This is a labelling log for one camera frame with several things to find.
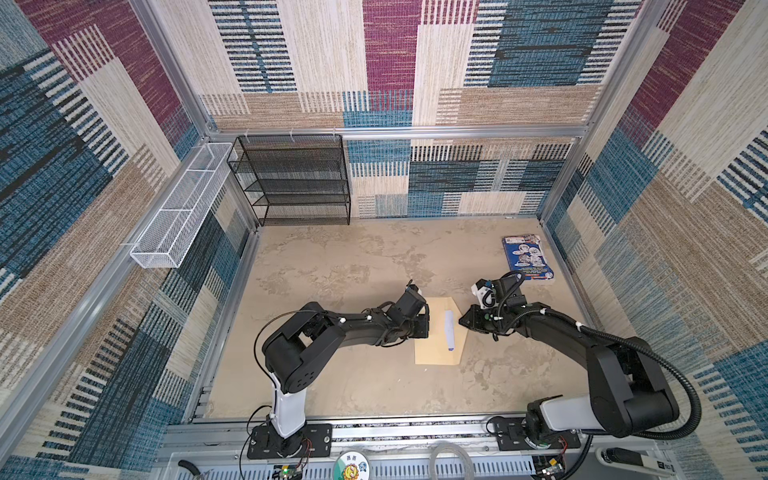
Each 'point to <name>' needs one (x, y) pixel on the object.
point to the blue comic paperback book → (525, 254)
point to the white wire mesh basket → (167, 238)
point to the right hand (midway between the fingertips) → (462, 325)
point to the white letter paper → (450, 328)
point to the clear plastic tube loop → (449, 446)
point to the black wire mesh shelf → (292, 179)
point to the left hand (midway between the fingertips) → (429, 325)
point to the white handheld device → (643, 460)
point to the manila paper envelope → (446, 339)
